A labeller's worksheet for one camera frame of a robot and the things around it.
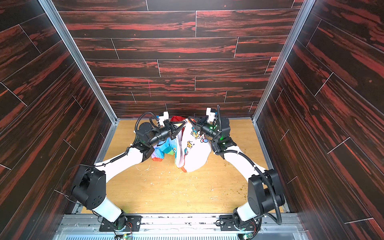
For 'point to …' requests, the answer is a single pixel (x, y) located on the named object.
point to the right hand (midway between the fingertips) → (189, 115)
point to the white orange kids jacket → (191, 151)
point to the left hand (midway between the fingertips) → (186, 124)
